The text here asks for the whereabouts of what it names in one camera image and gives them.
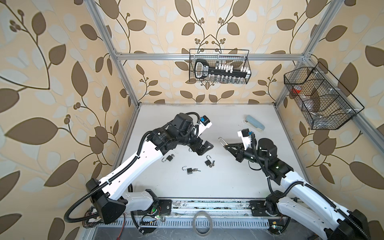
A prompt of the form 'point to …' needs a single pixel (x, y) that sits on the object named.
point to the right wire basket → (325, 104)
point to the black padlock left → (169, 158)
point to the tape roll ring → (194, 227)
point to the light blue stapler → (254, 123)
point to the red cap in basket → (296, 89)
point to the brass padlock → (226, 143)
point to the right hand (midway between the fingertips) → (227, 147)
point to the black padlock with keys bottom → (189, 170)
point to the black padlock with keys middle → (208, 162)
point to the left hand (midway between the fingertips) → (207, 138)
